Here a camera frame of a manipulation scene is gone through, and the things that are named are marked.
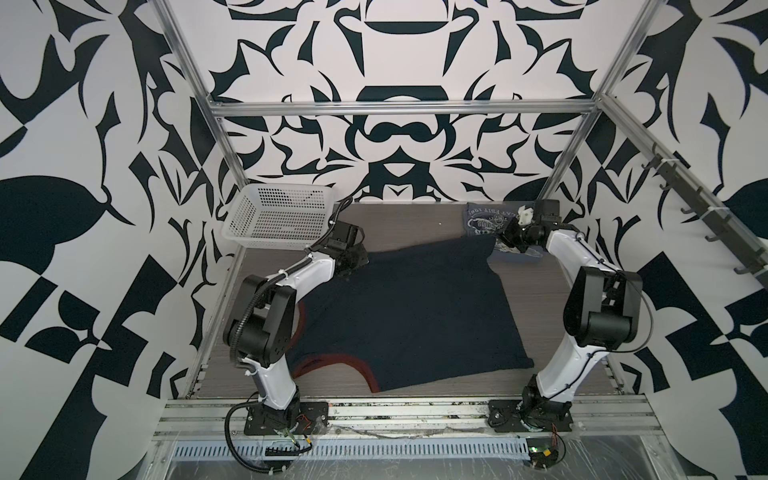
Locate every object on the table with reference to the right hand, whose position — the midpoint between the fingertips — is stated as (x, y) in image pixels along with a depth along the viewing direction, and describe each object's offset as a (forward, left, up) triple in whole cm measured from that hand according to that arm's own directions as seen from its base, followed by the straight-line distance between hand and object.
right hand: (499, 227), depth 94 cm
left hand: (-5, +41, -4) cm, 42 cm away
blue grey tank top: (+14, -2, -11) cm, 18 cm away
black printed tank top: (-23, +28, -15) cm, 39 cm away
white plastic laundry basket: (+17, +74, -11) cm, 77 cm away
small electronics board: (-56, -1, -16) cm, 58 cm away
